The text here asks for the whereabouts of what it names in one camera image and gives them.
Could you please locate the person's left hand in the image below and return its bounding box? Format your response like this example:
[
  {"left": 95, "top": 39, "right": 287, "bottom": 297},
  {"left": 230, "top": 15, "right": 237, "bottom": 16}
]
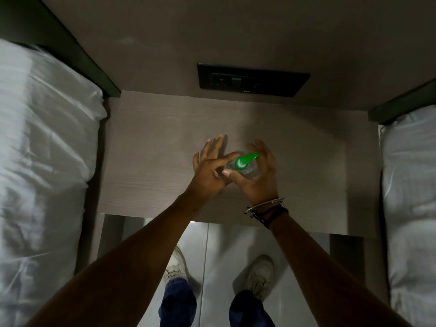
[{"left": 185, "top": 134, "right": 241, "bottom": 202}]

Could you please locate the person's right hand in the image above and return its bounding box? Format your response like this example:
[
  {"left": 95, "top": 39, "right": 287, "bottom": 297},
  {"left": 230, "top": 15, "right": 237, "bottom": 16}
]
[{"left": 222, "top": 139, "right": 280, "bottom": 207}]

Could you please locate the clear plastic bottle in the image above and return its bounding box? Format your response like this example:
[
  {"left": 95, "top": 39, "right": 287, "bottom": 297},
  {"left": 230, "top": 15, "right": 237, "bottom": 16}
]
[{"left": 224, "top": 151, "right": 263, "bottom": 181}]

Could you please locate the green pump dispenser cap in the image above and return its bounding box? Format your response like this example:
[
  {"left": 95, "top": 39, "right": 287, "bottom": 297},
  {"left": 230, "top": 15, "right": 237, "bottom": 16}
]
[{"left": 234, "top": 153, "right": 261, "bottom": 170}]

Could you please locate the person's left forearm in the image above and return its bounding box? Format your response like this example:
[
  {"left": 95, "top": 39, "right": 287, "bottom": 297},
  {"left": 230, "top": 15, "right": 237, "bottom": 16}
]
[{"left": 25, "top": 192, "right": 219, "bottom": 327}]

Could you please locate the person's right forearm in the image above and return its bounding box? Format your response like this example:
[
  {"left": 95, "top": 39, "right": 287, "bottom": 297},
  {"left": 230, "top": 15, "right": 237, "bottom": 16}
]
[{"left": 269, "top": 213, "right": 413, "bottom": 327}]

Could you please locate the person's right white shoe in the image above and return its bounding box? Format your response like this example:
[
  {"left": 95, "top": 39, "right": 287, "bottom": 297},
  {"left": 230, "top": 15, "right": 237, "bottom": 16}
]
[{"left": 245, "top": 255, "right": 275, "bottom": 302}]

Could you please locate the person's white shoe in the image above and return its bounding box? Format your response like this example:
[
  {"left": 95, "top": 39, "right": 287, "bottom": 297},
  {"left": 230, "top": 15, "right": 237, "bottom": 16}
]
[
  {"left": 163, "top": 246, "right": 189, "bottom": 284},
  {"left": 245, "top": 255, "right": 275, "bottom": 302}
]

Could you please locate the person's left white shoe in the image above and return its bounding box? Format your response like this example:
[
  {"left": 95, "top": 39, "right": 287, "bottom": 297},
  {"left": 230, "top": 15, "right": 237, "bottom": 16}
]
[{"left": 163, "top": 246, "right": 189, "bottom": 284}]

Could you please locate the person's right blue jeans leg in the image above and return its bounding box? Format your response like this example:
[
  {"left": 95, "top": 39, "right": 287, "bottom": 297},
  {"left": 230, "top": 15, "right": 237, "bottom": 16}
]
[{"left": 228, "top": 289, "right": 276, "bottom": 327}]

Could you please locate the person's blue jeans leg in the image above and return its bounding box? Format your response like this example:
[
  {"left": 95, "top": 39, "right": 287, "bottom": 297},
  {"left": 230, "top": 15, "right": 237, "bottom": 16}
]
[
  {"left": 228, "top": 289, "right": 276, "bottom": 327},
  {"left": 158, "top": 277, "right": 198, "bottom": 327}
]

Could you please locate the person's left blue jeans leg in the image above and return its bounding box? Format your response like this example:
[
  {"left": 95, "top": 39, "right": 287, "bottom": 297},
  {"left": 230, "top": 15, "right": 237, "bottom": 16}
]
[{"left": 158, "top": 277, "right": 198, "bottom": 327}]

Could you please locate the white bed bedding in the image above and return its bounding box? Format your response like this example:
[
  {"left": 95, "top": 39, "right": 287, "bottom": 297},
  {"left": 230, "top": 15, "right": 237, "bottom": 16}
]
[
  {"left": 378, "top": 105, "right": 436, "bottom": 327},
  {"left": 0, "top": 39, "right": 108, "bottom": 327}
]

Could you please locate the dark bed headboard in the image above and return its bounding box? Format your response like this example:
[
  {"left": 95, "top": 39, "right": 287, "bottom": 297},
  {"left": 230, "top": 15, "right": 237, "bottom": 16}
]
[
  {"left": 0, "top": 0, "right": 122, "bottom": 99},
  {"left": 367, "top": 78, "right": 436, "bottom": 126}
]

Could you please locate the black cord bracelet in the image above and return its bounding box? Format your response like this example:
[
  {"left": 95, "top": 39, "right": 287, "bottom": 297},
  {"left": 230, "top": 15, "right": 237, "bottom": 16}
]
[{"left": 249, "top": 204, "right": 290, "bottom": 231}]

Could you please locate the black wall socket panel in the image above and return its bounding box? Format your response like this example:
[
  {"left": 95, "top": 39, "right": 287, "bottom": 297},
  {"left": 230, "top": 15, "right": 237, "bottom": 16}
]
[{"left": 197, "top": 63, "right": 311, "bottom": 99}]

